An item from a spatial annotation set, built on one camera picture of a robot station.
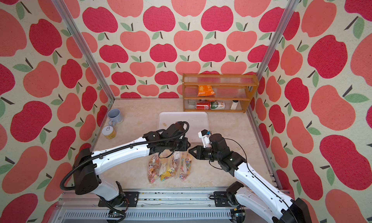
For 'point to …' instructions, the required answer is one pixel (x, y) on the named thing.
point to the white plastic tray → (197, 121)
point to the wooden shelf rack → (217, 92)
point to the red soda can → (203, 105)
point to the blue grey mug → (115, 116)
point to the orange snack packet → (205, 90)
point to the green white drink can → (217, 105)
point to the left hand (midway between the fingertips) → (192, 149)
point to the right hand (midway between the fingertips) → (190, 154)
